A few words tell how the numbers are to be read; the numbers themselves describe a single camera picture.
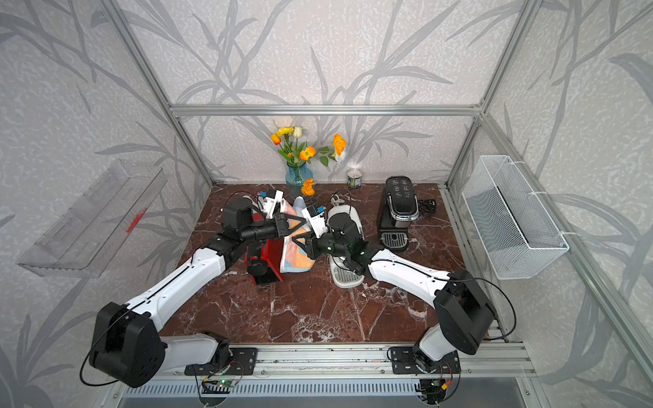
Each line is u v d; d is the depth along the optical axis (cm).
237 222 60
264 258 77
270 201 71
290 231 72
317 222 68
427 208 108
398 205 84
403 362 73
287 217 72
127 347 40
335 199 111
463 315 43
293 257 75
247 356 75
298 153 81
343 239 61
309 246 66
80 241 64
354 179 116
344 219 64
